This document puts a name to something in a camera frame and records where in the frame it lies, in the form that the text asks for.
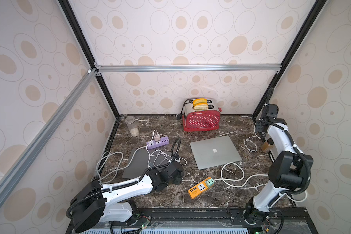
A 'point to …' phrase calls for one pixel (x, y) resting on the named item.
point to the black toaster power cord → (180, 115)
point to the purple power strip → (163, 141)
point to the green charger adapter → (210, 182)
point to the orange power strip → (198, 189)
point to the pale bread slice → (201, 107)
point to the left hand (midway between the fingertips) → (182, 174)
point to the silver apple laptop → (214, 152)
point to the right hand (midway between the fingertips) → (265, 124)
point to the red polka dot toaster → (197, 120)
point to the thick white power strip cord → (240, 186)
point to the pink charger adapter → (157, 137)
